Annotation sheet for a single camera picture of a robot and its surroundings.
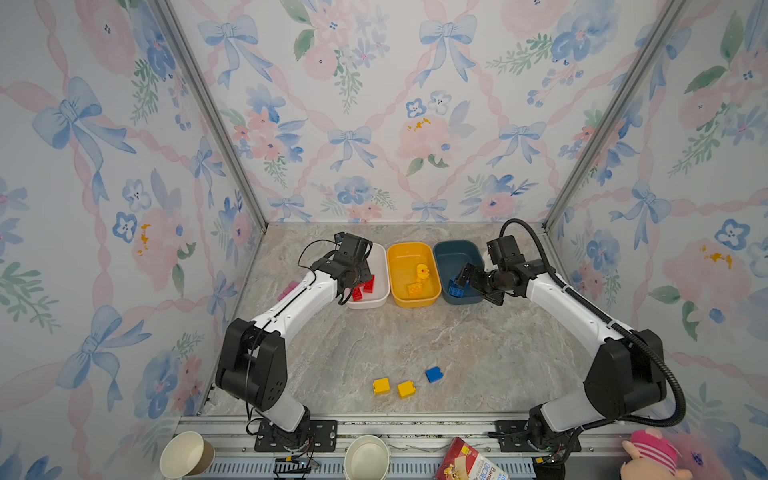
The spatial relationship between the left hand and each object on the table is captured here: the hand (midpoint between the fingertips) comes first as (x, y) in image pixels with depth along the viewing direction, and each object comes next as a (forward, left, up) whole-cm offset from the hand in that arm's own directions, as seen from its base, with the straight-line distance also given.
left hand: (361, 268), depth 88 cm
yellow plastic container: (+7, -17, -14) cm, 23 cm away
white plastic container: (+12, -4, -14) cm, 19 cm away
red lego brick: (+2, -2, -13) cm, 14 cm away
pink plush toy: (-45, -67, -9) cm, 81 cm away
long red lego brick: (-1, +2, -13) cm, 13 cm away
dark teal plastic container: (+17, -32, -15) cm, 39 cm away
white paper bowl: (-45, -3, -15) cm, 48 cm away
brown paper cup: (-45, +40, -15) cm, 62 cm away
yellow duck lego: (+8, -20, -13) cm, 25 cm away
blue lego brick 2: (-25, -21, -16) cm, 36 cm away
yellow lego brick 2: (-29, -7, -14) cm, 33 cm away
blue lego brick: (0, -30, -13) cm, 33 cm away
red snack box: (-46, -25, -11) cm, 53 cm away
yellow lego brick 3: (-30, -13, -14) cm, 36 cm away
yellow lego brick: (+2, -17, -14) cm, 22 cm away
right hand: (-4, -30, -2) cm, 31 cm away
